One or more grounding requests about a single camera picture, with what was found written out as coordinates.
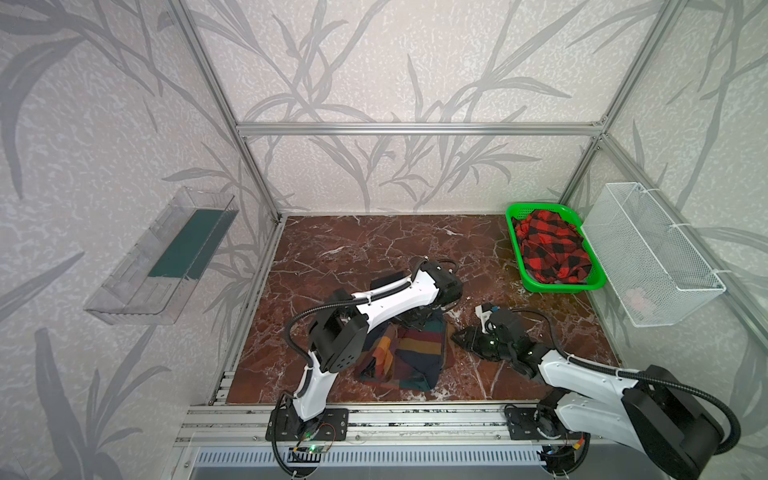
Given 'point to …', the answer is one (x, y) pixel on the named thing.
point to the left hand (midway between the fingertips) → (401, 318)
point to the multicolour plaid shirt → (408, 359)
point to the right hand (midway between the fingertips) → (453, 330)
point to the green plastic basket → (597, 276)
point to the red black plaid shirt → (552, 248)
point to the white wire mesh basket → (655, 274)
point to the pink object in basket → (635, 298)
